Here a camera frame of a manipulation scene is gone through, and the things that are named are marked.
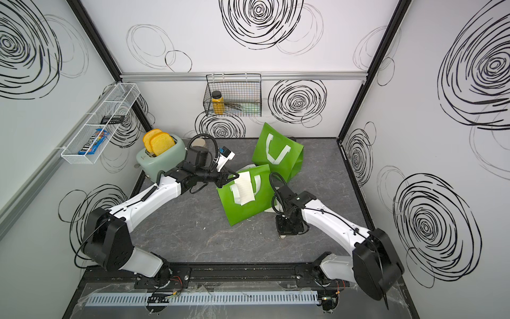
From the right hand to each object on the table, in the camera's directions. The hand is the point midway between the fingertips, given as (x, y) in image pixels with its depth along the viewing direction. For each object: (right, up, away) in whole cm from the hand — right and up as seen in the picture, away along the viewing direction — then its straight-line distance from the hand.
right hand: (281, 230), depth 79 cm
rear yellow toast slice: (-61, +37, +12) cm, 73 cm away
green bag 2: (+2, +30, +12) cm, 33 cm away
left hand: (-18, +22, +1) cm, 28 cm away
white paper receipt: (-16, +16, +1) cm, 22 cm away
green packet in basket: (-12, +51, +8) cm, 53 cm away
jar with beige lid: (-44, +38, +35) cm, 68 cm away
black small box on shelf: (-66, +45, 0) cm, 80 cm away
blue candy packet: (-67, +35, -8) cm, 76 cm away
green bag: (-7, +13, +6) cm, 16 cm away
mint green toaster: (-59, +26, +12) cm, 65 cm away
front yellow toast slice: (-55, +36, +13) cm, 67 cm away
